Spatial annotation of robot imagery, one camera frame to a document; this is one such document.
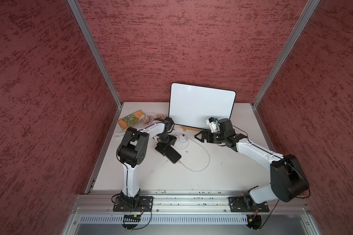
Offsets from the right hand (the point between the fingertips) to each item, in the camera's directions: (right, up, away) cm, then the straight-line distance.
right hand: (199, 139), depth 86 cm
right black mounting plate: (+18, -32, -12) cm, 39 cm away
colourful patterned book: (-48, +11, +21) cm, 54 cm away
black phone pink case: (-17, -12, +8) cm, 22 cm away
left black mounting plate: (-29, -32, -12) cm, 45 cm away
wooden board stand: (-8, +6, +15) cm, 17 cm away
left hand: (-18, -9, +7) cm, 21 cm away
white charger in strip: (-36, +11, +15) cm, 40 cm away
